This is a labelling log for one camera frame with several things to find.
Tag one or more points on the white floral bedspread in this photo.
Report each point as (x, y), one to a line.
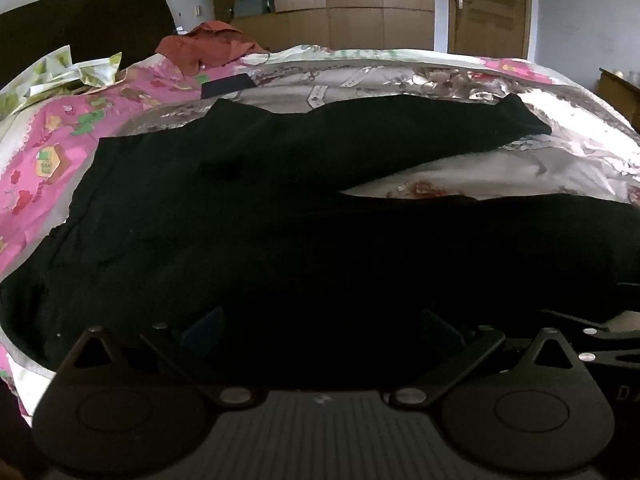
(400, 80)

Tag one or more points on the orange-red garment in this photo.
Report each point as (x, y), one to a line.
(215, 45)

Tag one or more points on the grey box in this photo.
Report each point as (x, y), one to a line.
(252, 5)

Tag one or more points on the wooden door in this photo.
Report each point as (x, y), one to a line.
(490, 15)

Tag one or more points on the wooden wardrobe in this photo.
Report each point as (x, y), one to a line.
(350, 5)

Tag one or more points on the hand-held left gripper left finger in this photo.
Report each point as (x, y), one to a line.
(202, 332)

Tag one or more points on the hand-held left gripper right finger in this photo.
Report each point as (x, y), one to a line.
(442, 332)

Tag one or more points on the dark rectangular flat object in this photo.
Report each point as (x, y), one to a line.
(227, 86)

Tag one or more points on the dark headboard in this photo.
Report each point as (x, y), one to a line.
(75, 20)

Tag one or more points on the pink printed quilt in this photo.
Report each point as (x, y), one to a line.
(125, 105)

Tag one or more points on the black pants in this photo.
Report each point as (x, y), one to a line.
(250, 235)

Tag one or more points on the wooden nightstand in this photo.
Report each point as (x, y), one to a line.
(617, 100)

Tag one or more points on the green and white patterned cloth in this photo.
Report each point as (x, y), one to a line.
(55, 70)

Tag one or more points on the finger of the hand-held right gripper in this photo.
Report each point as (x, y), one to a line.
(592, 345)

